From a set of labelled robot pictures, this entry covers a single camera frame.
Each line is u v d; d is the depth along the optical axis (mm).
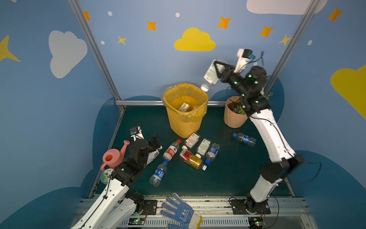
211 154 922
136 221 710
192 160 861
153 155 885
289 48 847
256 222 716
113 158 801
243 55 536
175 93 952
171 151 883
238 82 552
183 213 720
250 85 500
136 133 594
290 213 758
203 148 939
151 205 748
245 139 974
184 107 1017
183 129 950
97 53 861
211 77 630
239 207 738
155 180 784
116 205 459
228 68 546
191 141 974
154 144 661
